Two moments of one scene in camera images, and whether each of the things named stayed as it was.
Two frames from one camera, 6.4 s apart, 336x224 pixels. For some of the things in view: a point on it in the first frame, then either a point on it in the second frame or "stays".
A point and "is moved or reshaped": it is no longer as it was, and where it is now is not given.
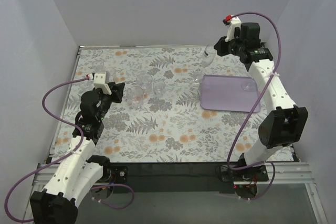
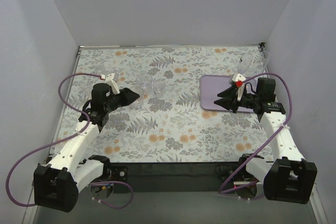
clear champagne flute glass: x=208 y=57 to x=245 y=60
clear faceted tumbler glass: x=135 y=96 stays
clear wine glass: x=250 y=86 is moved or reshaped
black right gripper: x=221 y=46 to x=235 y=100
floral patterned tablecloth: x=179 y=104 stays
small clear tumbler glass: x=159 y=86 stays
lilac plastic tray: x=229 y=93 stays
